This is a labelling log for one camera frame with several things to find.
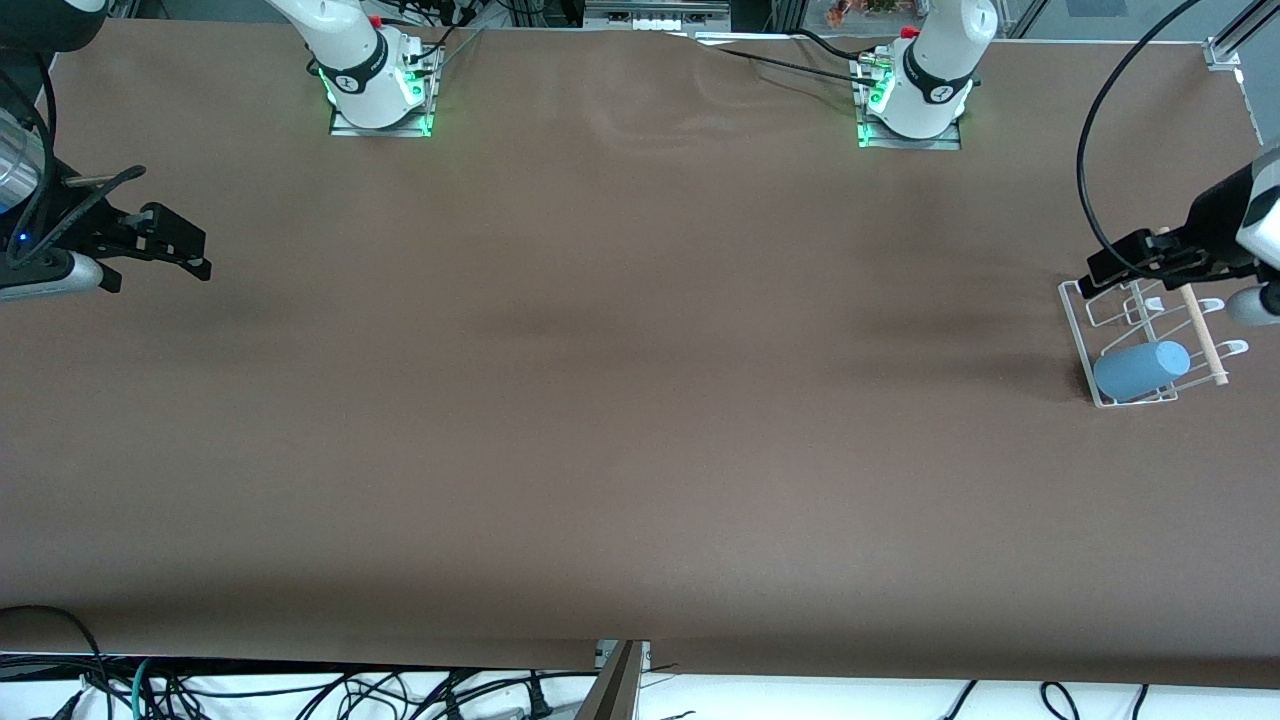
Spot light blue plastic cup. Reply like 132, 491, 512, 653
1093, 340, 1192, 404

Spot orange red background item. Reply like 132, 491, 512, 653
825, 0, 903, 27

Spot brown table cover sheet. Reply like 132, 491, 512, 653
0, 18, 1280, 691

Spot white power strip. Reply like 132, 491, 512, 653
584, 0, 733, 32

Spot dark angled metal bar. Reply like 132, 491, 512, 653
574, 641, 643, 720

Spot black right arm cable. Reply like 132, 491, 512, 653
0, 50, 147, 273

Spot white wire cup rack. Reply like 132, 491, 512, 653
1058, 228, 1251, 412

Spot aluminium frame profile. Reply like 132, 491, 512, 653
1203, 0, 1280, 73

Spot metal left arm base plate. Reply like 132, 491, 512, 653
853, 53, 963, 152

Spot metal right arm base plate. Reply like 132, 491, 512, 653
328, 45, 437, 139

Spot black cable on table cover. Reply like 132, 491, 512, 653
793, 28, 893, 65
715, 45, 869, 81

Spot thick black looped cable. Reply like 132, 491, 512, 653
0, 603, 109, 720

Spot teal cable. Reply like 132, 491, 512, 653
128, 656, 163, 720

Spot tangled black floor cables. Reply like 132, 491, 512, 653
160, 668, 601, 720

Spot silver metal table bracket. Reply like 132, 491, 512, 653
594, 639, 653, 674

